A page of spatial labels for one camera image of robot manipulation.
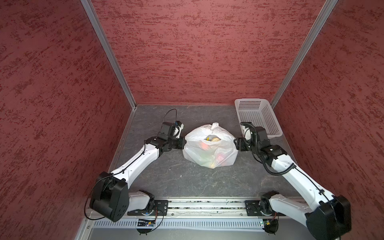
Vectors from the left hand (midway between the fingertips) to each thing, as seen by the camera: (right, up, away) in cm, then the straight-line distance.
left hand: (184, 144), depth 84 cm
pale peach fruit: (+18, +2, +13) cm, 22 cm away
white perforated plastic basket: (+58, +20, +33) cm, 70 cm away
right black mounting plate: (+35, -31, -10) cm, 48 cm away
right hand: (+31, +1, -1) cm, 31 cm away
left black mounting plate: (-11, -31, -10) cm, 34 cm away
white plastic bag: (+16, -2, +8) cm, 18 cm away
